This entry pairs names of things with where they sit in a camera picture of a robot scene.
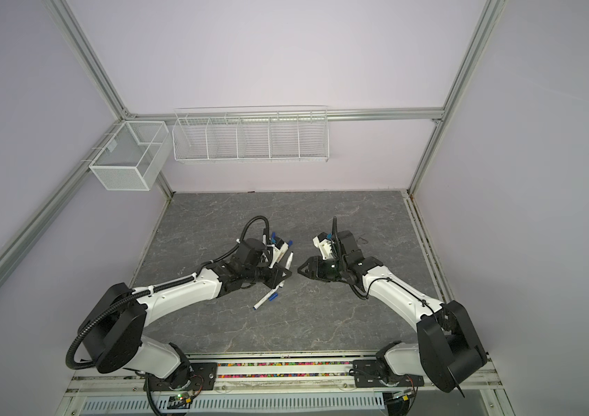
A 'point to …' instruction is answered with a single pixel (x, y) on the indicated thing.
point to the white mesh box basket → (132, 157)
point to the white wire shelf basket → (251, 134)
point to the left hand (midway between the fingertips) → (289, 276)
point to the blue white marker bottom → (274, 236)
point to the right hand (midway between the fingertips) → (302, 273)
